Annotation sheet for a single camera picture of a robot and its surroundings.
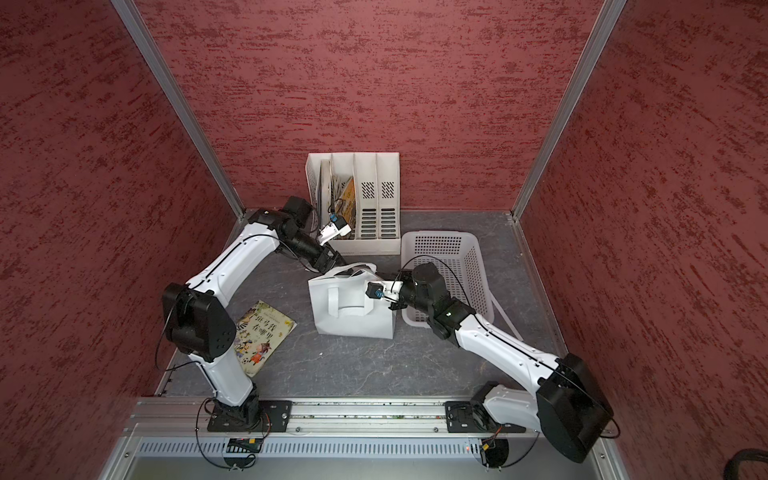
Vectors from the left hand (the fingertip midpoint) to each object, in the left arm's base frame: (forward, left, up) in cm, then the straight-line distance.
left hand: (340, 270), depth 79 cm
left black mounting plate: (-33, +17, -10) cm, 39 cm away
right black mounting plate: (-33, -33, -9) cm, 48 cm away
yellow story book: (+29, +2, -3) cm, 29 cm away
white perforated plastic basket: (+19, -38, -18) cm, 46 cm away
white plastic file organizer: (+45, -2, -10) cm, 46 cm away
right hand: (-2, -11, -1) cm, 11 cm away
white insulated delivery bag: (-10, -1, -3) cm, 10 cm away
